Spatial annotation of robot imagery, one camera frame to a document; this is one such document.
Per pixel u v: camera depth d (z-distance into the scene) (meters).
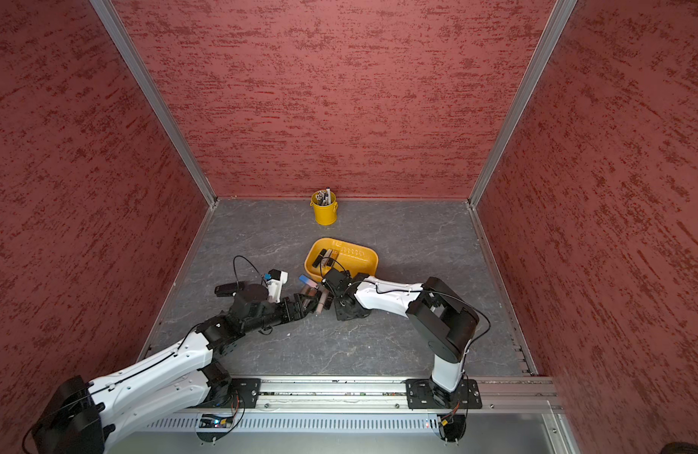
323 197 1.00
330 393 0.76
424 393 0.74
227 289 0.89
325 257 1.00
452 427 0.72
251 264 1.00
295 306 0.70
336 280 0.71
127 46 0.77
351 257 1.03
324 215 1.10
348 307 0.74
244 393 0.74
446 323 0.46
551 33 0.74
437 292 0.48
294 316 0.70
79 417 0.40
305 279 0.95
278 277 0.74
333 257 1.01
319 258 1.00
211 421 0.72
